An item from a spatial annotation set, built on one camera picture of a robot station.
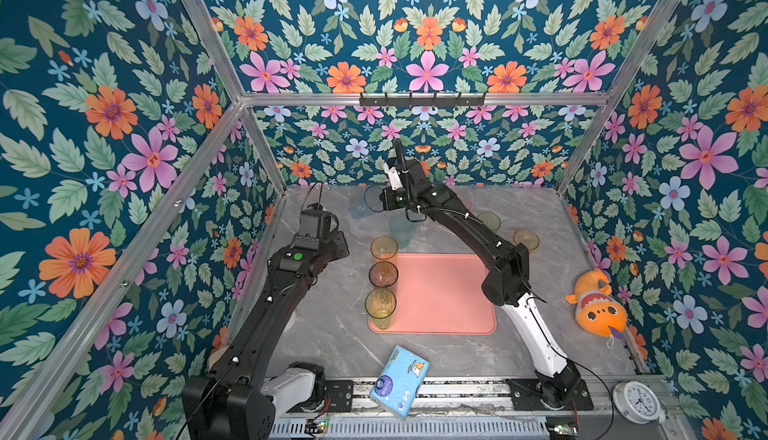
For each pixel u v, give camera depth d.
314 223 0.58
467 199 1.19
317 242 0.57
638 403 0.69
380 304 0.82
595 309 0.79
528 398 0.73
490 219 1.04
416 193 0.71
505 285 0.62
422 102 0.92
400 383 0.70
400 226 0.93
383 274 0.87
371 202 0.82
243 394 0.37
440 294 0.91
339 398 0.73
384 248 0.89
